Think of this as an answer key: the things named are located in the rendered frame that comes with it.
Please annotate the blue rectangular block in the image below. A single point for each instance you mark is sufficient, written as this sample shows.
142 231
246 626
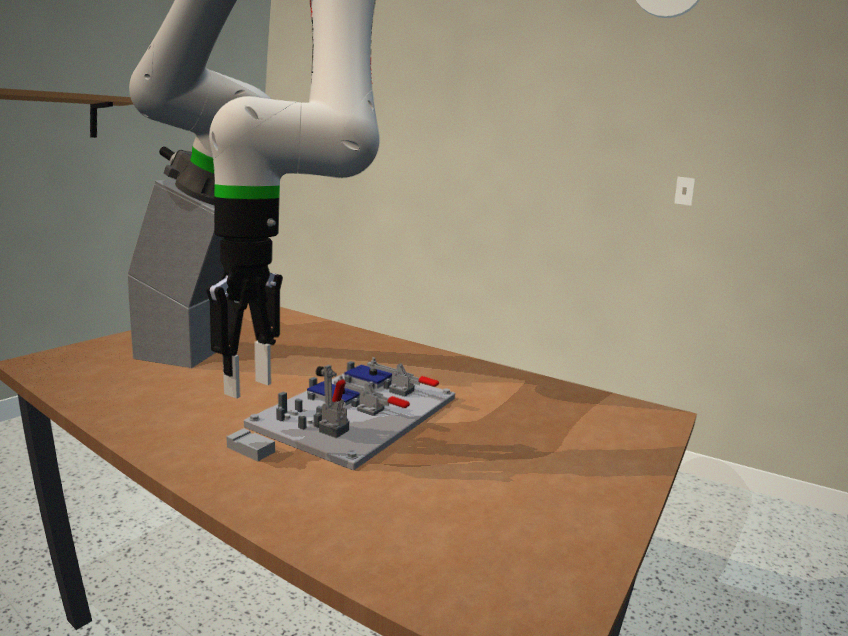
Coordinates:
348 396

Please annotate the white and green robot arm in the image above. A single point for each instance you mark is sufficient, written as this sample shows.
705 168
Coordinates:
255 141

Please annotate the blue rectangular plate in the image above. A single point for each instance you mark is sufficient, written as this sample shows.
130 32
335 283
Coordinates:
360 374

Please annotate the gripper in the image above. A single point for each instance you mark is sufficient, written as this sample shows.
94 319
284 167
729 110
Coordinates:
244 263

